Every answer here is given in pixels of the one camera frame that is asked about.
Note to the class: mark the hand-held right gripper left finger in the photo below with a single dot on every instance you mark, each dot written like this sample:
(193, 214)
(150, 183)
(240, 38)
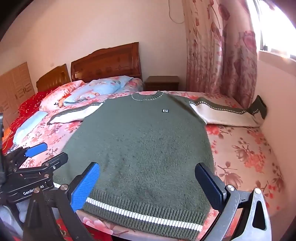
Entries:
(85, 187)

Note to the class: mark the window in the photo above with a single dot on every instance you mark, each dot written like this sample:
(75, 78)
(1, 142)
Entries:
(275, 30)

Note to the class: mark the wooden nightstand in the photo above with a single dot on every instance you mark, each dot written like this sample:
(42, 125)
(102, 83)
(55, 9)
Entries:
(161, 83)

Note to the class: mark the light wooden wardrobe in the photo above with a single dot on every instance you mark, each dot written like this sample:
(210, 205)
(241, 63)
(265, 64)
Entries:
(16, 90)

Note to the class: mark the green knitted sweater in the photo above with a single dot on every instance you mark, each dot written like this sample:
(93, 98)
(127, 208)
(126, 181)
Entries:
(138, 150)

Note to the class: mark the pink floral curtain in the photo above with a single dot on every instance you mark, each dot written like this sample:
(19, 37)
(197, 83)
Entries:
(217, 53)

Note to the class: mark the pink floral bed sheet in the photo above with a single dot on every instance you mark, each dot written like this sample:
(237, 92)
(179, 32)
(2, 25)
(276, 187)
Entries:
(242, 148)

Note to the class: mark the plain light blue cloth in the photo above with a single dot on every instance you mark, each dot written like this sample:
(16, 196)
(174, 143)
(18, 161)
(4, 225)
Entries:
(27, 125)

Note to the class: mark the small wooden headboard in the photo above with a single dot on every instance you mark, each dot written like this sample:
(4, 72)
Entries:
(53, 77)

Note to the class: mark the red blanket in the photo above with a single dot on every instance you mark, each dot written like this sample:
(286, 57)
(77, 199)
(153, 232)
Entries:
(29, 103)

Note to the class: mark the pink floral pillow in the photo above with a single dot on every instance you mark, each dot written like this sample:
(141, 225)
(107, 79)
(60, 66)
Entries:
(54, 96)

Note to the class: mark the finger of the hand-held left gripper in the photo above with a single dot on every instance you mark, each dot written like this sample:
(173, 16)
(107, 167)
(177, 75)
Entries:
(54, 162)
(35, 148)

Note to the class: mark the light blue floral pillow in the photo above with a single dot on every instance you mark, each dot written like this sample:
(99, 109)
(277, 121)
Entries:
(101, 88)

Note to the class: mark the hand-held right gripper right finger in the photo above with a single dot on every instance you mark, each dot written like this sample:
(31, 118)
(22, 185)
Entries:
(211, 188)

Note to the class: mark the large wooden headboard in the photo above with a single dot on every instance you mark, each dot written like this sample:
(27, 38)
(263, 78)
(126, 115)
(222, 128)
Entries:
(106, 64)

